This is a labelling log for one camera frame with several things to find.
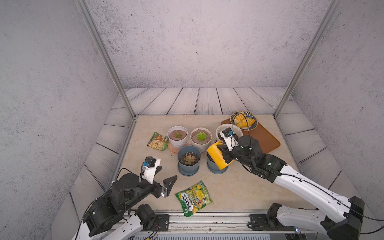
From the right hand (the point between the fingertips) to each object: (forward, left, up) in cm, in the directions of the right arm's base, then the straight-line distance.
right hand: (220, 144), depth 71 cm
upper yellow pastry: (+39, -19, -22) cm, 49 cm away
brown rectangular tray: (+22, -37, -29) cm, 52 cm away
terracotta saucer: (+12, +26, -24) cm, 37 cm away
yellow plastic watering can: (-3, +1, -4) cm, 5 cm away
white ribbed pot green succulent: (+16, +9, -15) cm, 24 cm away
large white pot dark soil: (+22, -13, -15) cm, 29 cm away
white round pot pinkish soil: (+18, +24, -16) cm, 34 cm away
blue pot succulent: (+2, +16, -18) cm, 24 cm away
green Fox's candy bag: (-17, +13, -25) cm, 33 cm away
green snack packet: (+19, +38, -25) cm, 50 cm away
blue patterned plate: (+45, -28, -25) cm, 59 cm away
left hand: (-15, +21, +1) cm, 26 cm away
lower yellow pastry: (+34, -22, -23) cm, 47 cm away
